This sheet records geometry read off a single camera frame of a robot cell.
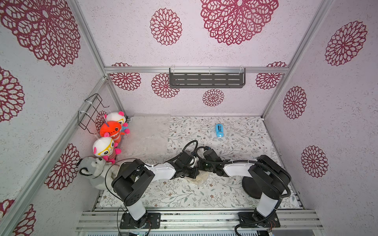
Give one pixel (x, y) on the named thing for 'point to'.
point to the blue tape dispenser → (219, 130)
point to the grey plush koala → (97, 172)
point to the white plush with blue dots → (119, 117)
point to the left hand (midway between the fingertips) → (199, 174)
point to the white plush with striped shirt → (105, 147)
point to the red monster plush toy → (111, 129)
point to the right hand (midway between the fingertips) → (193, 163)
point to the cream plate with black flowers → (201, 180)
